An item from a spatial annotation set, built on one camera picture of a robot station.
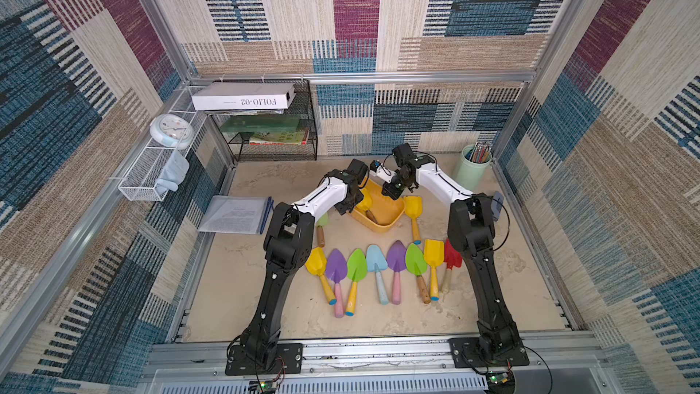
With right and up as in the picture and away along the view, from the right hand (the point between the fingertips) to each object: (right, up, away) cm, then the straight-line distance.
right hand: (384, 188), depth 105 cm
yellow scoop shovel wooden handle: (-6, -9, -5) cm, 12 cm away
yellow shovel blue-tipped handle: (-24, -24, -16) cm, 37 cm away
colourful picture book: (-36, +19, -4) cm, 41 cm away
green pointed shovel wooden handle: (+9, -23, -15) cm, 29 cm away
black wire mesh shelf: (-59, +20, +10) cm, 64 cm away
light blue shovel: (-4, -24, -14) cm, 28 cm away
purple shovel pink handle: (+3, -23, -14) cm, 27 cm away
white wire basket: (-65, +2, -36) cm, 74 cm away
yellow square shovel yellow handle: (+14, -21, -16) cm, 30 cm away
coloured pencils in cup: (+34, +13, -5) cm, 37 cm away
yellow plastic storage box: (+1, -8, -1) cm, 8 cm away
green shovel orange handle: (-11, -26, -16) cm, 32 cm away
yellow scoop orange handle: (+11, -7, -3) cm, 13 cm away
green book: (-45, +24, -4) cm, 51 cm away
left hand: (-11, -4, -3) cm, 12 cm away
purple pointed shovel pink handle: (-17, -26, -16) cm, 35 cm away
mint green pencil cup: (+32, +6, -2) cm, 32 cm away
